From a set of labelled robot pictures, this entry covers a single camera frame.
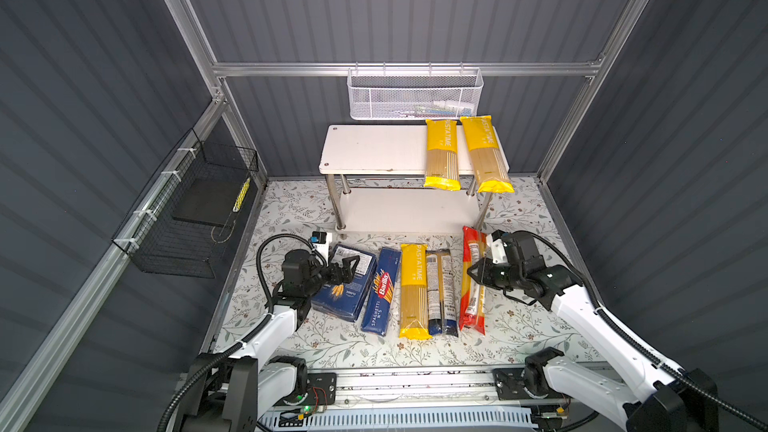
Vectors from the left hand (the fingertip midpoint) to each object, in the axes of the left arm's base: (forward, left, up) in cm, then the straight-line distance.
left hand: (345, 255), depth 86 cm
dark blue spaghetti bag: (-12, -27, -8) cm, 31 cm away
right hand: (-9, -36, +2) cm, 37 cm away
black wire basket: (+1, +38, +17) cm, 42 cm away
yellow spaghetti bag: (-15, -19, -9) cm, 26 cm away
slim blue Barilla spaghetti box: (-12, -9, -8) cm, 17 cm away
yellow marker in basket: (+5, +26, +17) cm, 32 cm away
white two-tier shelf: (+19, -12, +23) cm, 32 cm away
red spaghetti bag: (-14, -34, +3) cm, 37 cm away
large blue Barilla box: (-11, 0, -5) cm, 13 cm away
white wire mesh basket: (+69, -27, +11) cm, 76 cm away
